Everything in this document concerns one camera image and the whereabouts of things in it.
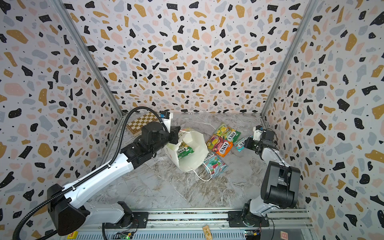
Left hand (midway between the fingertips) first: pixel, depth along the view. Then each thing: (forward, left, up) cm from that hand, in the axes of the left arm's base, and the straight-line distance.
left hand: (181, 126), depth 72 cm
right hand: (+7, -38, -21) cm, 44 cm away
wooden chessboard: (+26, +38, -29) cm, 54 cm away
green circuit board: (-40, +28, -32) cm, 58 cm away
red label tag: (-41, -47, -31) cm, 70 cm away
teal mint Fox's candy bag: (+5, -34, -23) cm, 41 cm away
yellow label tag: (-40, +50, -30) cm, 71 cm away
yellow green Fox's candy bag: (+17, -30, -29) cm, 45 cm away
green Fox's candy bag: (+1, +1, -23) cm, 23 cm away
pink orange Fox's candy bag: (+8, -22, -29) cm, 37 cm away
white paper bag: (+12, -6, -29) cm, 31 cm away
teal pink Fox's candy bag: (-6, -17, -29) cm, 34 cm away
